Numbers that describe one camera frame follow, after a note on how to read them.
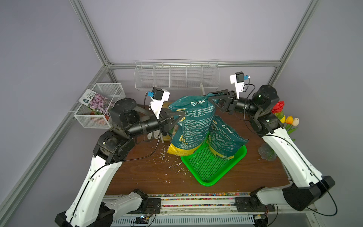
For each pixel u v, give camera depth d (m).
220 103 0.56
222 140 0.74
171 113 0.46
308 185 0.39
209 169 0.87
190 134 0.54
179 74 1.00
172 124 0.47
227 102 0.49
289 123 0.73
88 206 0.35
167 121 0.42
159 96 0.41
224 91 0.55
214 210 0.73
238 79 0.48
